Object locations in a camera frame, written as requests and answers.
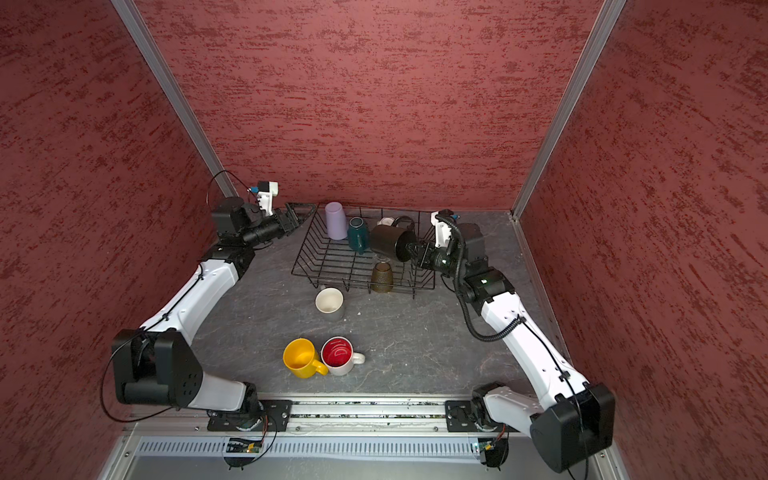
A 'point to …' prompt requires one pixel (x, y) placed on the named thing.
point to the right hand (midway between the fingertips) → (403, 251)
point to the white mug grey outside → (330, 303)
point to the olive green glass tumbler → (382, 277)
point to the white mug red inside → (337, 352)
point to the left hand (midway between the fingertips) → (313, 216)
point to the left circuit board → (238, 445)
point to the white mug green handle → (358, 235)
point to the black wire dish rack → (366, 248)
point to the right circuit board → (493, 451)
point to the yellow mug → (299, 356)
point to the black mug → (397, 241)
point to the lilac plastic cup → (337, 228)
